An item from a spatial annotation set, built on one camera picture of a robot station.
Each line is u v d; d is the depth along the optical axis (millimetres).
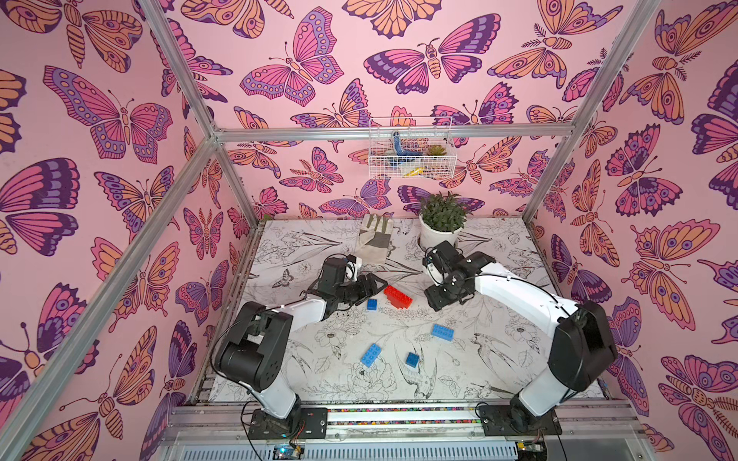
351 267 769
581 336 421
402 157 928
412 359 834
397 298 923
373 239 1130
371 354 837
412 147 947
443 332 880
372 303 947
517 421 654
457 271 619
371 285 811
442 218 973
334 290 736
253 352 462
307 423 732
